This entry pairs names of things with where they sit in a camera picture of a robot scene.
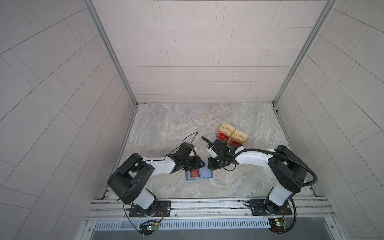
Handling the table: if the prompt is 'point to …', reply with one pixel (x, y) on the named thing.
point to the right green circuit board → (277, 224)
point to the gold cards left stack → (226, 129)
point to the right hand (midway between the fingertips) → (207, 169)
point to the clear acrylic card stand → (227, 142)
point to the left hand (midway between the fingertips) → (207, 165)
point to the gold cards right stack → (239, 136)
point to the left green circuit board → (148, 229)
